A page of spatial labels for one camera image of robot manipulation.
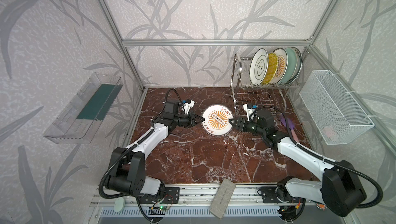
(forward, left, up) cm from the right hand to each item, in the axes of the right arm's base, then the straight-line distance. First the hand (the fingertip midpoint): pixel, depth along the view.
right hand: (232, 117), depth 81 cm
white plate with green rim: (+23, -16, +15) cm, 31 cm away
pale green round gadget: (-38, +53, -15) cm, 67 cm away
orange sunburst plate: (-3, +8, -1) cm, 9 cm away
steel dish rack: (+28, -25, -17) cm, 41 cm away
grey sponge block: (-35, +7, -15) cm, 39 cm away
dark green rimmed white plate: (+36, -46, +8) cm, 59 cm away
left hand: (-1, +14, +2) cm, 14 cm away
